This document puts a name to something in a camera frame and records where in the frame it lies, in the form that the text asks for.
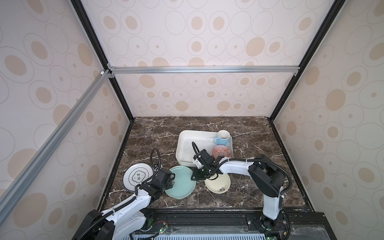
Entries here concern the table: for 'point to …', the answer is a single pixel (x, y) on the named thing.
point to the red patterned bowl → (221, 150)
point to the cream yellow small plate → (220, 185)
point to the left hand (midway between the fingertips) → (173, 178)
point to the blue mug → (222, 138)
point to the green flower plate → (183, 186)
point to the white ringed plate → (136, 174)
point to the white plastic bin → (203, 140)
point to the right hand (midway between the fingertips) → (191, 179)
